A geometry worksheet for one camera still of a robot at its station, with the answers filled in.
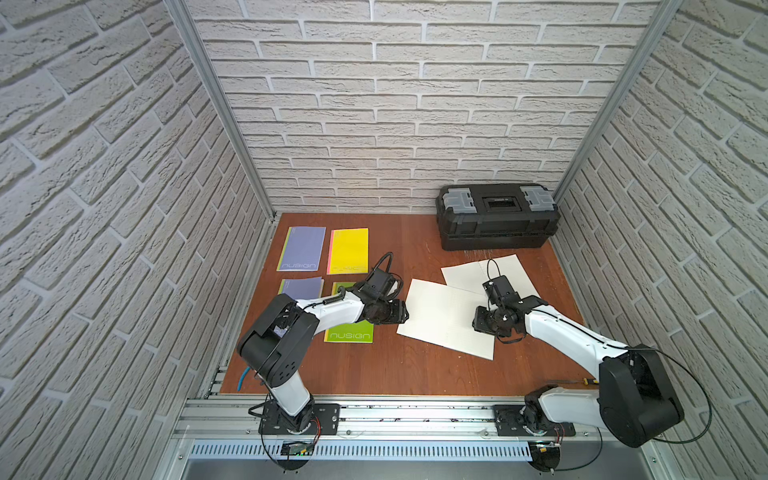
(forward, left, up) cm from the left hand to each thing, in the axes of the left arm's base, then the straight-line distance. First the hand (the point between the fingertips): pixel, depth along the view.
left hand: (407, 314), depth 90 cm
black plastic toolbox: (+29, -30, +14) cm, 44 cm away
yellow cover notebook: (+27, +21, -4) cm, 35 cm away
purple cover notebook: (+27, +38, -2) cm, 46 cm away
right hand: (-4, -23, 0) cm, 23 cm away
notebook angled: (-5, +16, -2) cm, 17 cm away
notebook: (+11, +35, -3) cm, 37 cm away
